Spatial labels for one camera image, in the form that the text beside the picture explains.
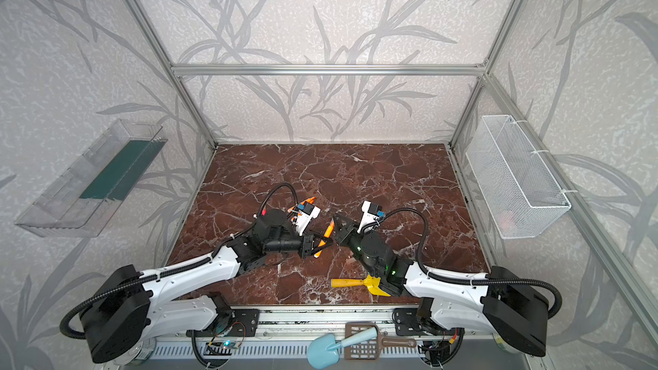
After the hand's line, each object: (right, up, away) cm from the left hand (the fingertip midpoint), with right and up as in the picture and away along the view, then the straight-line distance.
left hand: (332, 236), depth 74 cm
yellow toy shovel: (+12, -16, +5) cm, 21 cm away
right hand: (0, +7, +1) cm, 8 cm away
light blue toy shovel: (-2, -31, -3) cm, 31 cm away
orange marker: (-2, 0, 0) cm, 2 cm away
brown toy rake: (+10, -30, -4) cm, 32 cm away
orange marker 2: (-10, +7, +26) cm, 28 cm away
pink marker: (-16, +10, -13) cm, 22 cm away
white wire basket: (+46, +13, -14) cm, 49 cm away
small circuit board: (-32, -31, -2) cm, 45 cm away
